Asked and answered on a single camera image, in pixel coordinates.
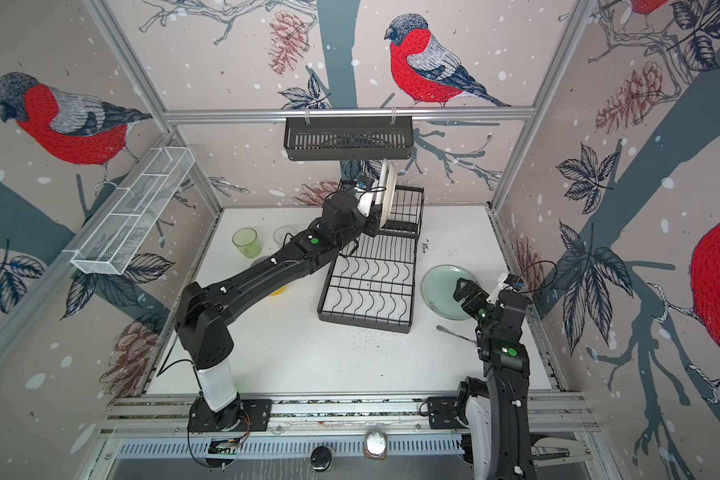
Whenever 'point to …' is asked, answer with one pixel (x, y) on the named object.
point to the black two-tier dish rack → (371, 283)
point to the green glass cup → (247, 241)
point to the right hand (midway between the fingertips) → (469, 290)
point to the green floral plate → (438, 288)
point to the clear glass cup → (282, 235)
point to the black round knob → (320, 458)
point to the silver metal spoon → (441, 328)
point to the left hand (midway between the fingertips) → (380, 202)
